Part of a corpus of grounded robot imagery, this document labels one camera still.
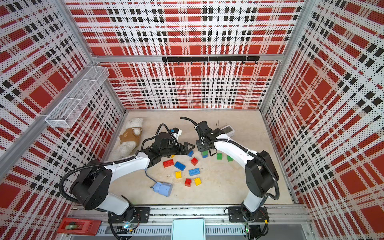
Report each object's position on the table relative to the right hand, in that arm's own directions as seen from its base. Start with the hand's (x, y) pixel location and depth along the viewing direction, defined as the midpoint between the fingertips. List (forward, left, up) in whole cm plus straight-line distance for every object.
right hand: (206, 145), depth 87 cm
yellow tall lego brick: (-10, +18, +6) cm, 21 cm away
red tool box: (-39, +58, -4) cm, 70 cm away
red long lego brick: (-7, +23, -9) cm, 26 cm away
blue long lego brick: (-8, +16, -11) cm, 21 cm away
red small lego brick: (-7, +7, -8) cm, 12 cm away
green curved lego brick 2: (-4, -15, -10) cm, 18 cm away
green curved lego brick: (-2, -8, -10) cm, 13 cm away
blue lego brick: (-3, +1, -8) cm, 9 cm away
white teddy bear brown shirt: (+6, +49, -2) cm, 49 cm away
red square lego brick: (-19, +10, -8) cm, 23 cm away
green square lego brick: (-3, +1, -3) cm, 5 cm away
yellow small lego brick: (-18, +5, -10) cm, 21 cm away
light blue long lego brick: (-12, +7, -11) cm, 18 cm away
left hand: (-2, +8, +2) cm, 9 cm away
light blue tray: (-40, +9, -6) cm, 42 cm away
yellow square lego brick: (-14, +17, -10) cm, 24 cm away
